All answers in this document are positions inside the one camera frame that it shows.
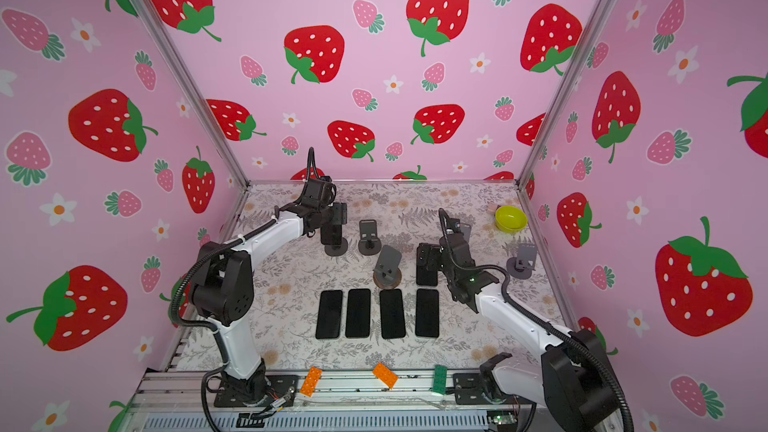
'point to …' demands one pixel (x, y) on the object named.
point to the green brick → (440, 379)
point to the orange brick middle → (383, 373)
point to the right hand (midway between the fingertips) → (432, 245)
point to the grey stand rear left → (336, 250)
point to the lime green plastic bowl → (510, 219)
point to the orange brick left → (310, 381)
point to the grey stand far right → (522, 266)
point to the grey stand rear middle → (368, 243)
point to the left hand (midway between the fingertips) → (337, 209)
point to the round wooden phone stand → (387, 273)
